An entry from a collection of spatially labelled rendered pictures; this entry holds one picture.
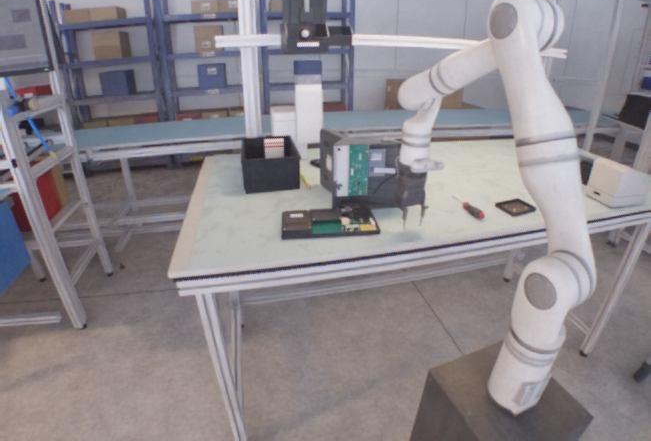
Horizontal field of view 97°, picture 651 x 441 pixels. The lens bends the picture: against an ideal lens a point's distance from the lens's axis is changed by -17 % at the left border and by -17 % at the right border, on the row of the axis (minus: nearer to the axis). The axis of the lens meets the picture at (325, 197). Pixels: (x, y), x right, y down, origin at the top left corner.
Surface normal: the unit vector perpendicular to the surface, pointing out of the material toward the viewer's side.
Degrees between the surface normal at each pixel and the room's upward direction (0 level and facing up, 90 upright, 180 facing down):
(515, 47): 89
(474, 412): 0
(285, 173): 90
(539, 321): 93
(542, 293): 91
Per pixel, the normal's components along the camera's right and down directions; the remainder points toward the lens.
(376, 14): 0.22, 0.40
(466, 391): 0.00, -0.91
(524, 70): -0.77, 0.19
